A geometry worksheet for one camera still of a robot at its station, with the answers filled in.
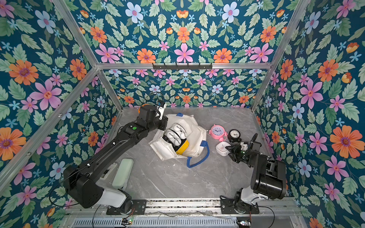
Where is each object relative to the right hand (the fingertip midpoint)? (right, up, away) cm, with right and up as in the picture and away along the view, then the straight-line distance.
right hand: (230, 147), depth 91 cm
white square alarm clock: (-6, 0, +1) cm, 6 cm away
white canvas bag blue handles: (-22, 0, -7) cm, 23 cm away
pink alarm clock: (-6, +9, +10) cm, 15 cm away
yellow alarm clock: (-31, 0, -2) cm, 31 cm away
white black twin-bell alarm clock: (-35, +8, -4) cm, 36 cm away
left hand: (-38, +20, -13) cm, 45 cm away
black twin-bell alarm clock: (+5, +7, +8) cm, 11 cm away
